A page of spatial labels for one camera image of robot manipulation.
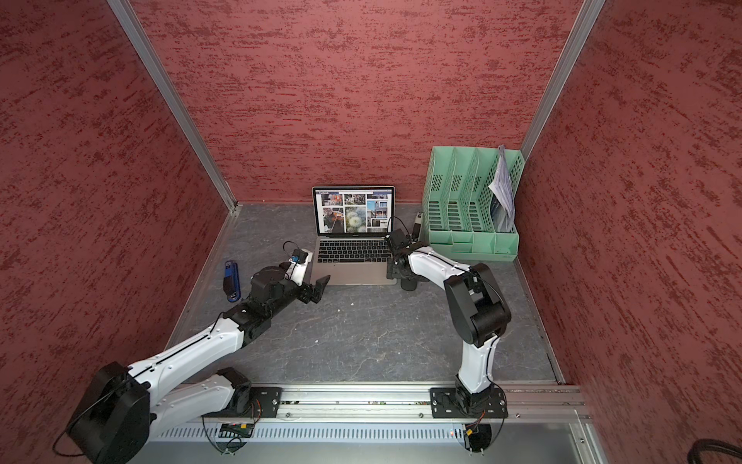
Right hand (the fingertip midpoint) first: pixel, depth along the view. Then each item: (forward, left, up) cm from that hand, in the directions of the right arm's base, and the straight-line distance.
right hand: (408, 276), depth 96 cm
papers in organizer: (+19, -32, +19) cm, 42 cm away
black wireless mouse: (-2, 0, -2) cm, 3 cm away
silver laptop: (+21, +21, +4) cm, 29 cm away
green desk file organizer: (+30, -24, -3) cm, 39 cm away
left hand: (-6, +29, +12) cm, 32 cm away
